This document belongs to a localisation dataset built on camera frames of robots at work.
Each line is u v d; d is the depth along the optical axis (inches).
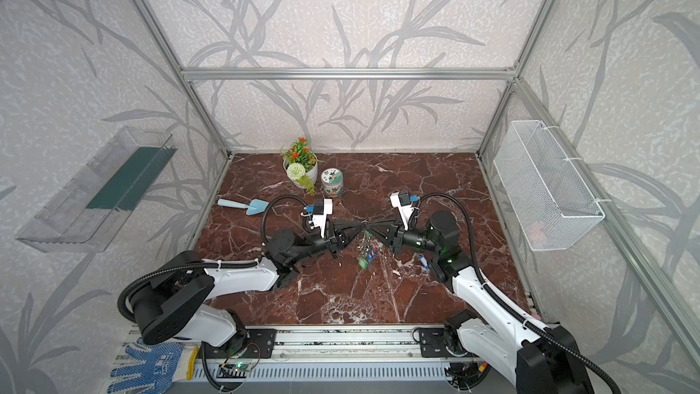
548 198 24.7
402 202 25.2
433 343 29.0
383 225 26.5
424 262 34.9
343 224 26.4
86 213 25.1
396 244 24.9
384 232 27.3
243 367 27.8
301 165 38.5
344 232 26.8
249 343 28.4
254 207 40.1
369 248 27.3
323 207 24.9
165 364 27.6
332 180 40.1
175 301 17.1
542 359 15.4
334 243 25.2
